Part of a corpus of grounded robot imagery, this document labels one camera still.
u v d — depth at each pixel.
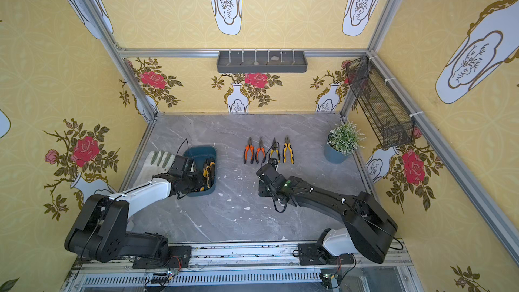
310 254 0.75
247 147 1.05
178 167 0.72
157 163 1.00
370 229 0.42
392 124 0.88
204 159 0.98
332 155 0.98
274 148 1.05
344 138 0.90
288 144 1.04
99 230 0.43
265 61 0.92
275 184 0.64
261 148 1.04
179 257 0.73
